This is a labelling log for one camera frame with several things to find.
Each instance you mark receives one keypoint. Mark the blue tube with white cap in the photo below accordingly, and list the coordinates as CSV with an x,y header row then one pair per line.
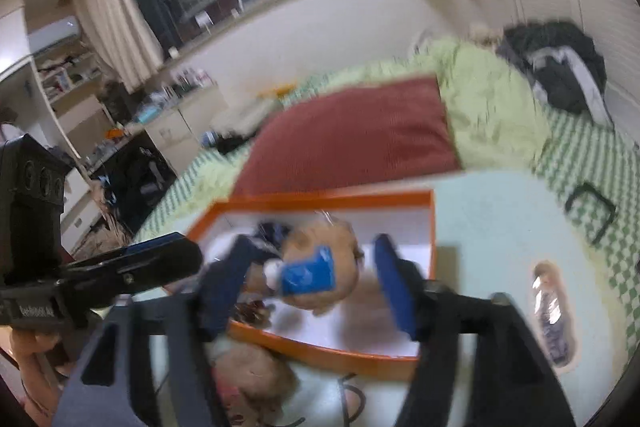
x,y
305,277

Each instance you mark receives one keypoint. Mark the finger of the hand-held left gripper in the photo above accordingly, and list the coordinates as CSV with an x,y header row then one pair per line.
x,y
150,259

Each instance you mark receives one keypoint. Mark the black chair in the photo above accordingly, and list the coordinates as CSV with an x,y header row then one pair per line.
x,y
135,182

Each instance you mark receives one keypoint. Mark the dark item in box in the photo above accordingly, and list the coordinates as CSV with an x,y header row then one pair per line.
x,y
270,232

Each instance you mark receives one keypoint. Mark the black and grey jacket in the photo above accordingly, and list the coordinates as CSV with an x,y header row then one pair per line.
x,y
560,72

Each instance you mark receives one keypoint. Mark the dark cloth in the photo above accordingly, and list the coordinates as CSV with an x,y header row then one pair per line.
x,y
227,142

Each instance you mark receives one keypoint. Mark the white wall shelf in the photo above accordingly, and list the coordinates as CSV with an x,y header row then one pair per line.
x,y
75,122

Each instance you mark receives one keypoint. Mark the oval printed sticker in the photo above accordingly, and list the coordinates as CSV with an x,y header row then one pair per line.
x,y
550,312

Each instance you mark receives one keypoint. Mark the light green blanket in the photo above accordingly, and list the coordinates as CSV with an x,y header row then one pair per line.
x,y
490,107

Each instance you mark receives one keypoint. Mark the red pillow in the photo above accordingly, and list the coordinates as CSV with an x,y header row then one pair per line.
x,y
350,137

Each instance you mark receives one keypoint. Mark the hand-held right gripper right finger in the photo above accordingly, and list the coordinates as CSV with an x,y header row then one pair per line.
x,y
395,287

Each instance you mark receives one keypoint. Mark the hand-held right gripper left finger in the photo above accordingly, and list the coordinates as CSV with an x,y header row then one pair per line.
x,y
225,287

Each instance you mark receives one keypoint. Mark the white air conditioner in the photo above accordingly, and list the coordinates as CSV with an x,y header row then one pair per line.
x,y
52,37

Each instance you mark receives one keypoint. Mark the person's left hand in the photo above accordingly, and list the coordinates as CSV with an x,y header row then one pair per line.
x,y
37,357

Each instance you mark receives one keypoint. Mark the beige curtain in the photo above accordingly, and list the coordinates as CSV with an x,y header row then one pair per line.
x,y
115,17

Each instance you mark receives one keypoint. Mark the orange cardboard box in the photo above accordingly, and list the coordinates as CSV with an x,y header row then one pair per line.
x,y
330,357

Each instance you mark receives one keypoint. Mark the brown plush toy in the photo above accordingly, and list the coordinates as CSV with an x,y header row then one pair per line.
x,y
260,372
320,239

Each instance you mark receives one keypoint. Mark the white cabinet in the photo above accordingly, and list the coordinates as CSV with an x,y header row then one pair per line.
x,y
180,127

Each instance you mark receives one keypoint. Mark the green checkered bed sheet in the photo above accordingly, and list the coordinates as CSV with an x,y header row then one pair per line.
x,y
575,147

